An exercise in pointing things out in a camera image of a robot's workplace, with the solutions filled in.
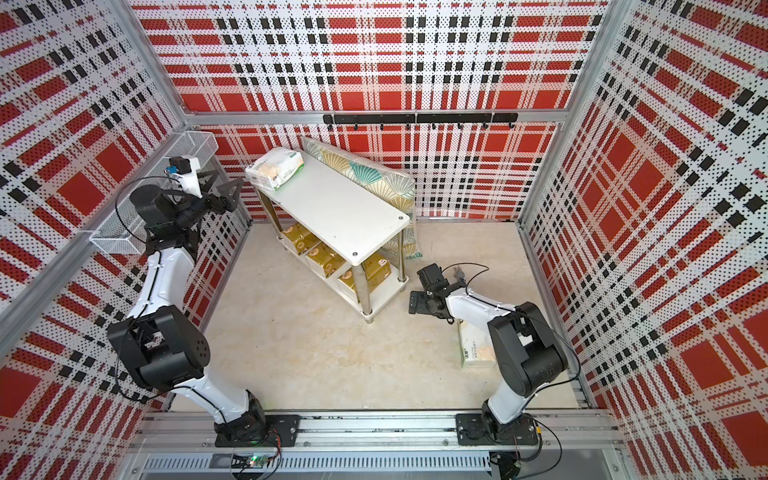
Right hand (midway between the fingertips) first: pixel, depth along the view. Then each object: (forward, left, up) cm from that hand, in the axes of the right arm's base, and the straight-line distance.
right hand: (430, 304), depth 94 cm
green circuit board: (-41, +43, -1) cm, 59 cm away
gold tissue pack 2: (+7, +17, +10) cm, 21 cm away
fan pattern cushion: (+19, +11, +32) cm, 39 cm away
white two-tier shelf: (+6, +26, +31) cm, 41 cm away
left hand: (+18, +52, +37) cm, 67 cm away
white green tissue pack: (-15, -12, +2) cm, 19 cm away
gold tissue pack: (+11, +32, +10) cm, 35 cm away
